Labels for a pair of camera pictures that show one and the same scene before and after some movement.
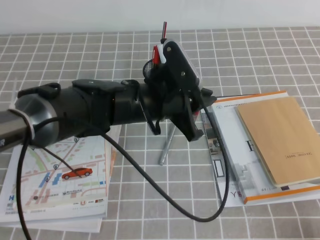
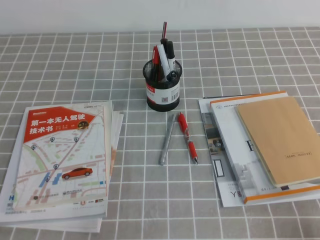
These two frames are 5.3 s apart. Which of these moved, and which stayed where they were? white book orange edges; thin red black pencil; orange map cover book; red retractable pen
Moved: red retractable pen
Stayed: thin red black pencil; orange map cover book; white book orange edges
